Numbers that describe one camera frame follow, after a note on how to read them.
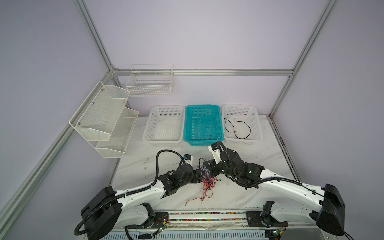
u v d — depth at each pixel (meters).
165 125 1.16
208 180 0.81
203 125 1.14
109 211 0.41
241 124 1.15
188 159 0.75
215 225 0.73
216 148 0.65
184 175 0.62
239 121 1.19
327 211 0.39
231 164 0.54
